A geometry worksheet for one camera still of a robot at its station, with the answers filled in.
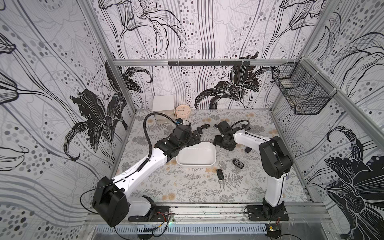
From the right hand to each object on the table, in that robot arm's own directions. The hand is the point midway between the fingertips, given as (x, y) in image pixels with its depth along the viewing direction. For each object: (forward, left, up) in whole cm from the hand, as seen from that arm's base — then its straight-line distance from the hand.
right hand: (220, 143), depth 99 cm
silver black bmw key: (-15, -9, +1) cm, 17 cm away
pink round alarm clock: (+27, +27, +3) cm, 38 cm away
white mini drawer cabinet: (+24, +39, +14) cm, 48 cm away
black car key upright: (+10, +14, +1) cm, 17 cm away
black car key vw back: (+14, +9, +1) cm, 17 cm away
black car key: (+12, -22, 0) cm, 25 cm away
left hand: (-8, +17, +17) cm, 26 cm away
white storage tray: (-9, +12, +1) cm, 15 cm away
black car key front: (-22, +2, +1) cm, 22 cm away
